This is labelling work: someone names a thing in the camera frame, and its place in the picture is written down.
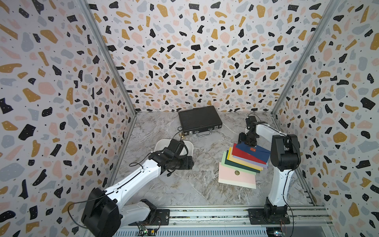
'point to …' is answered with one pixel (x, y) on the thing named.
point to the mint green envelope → (223, 163)
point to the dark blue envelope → (257, 151)
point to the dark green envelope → (239, 165)
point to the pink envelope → (225, 173)
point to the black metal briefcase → (200, 120)
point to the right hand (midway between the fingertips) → (242, 142)
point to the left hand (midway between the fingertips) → (190, 163)
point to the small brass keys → (182, 137)
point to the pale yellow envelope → (230, 157)
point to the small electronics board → (144, 231)
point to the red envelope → (239, 152)
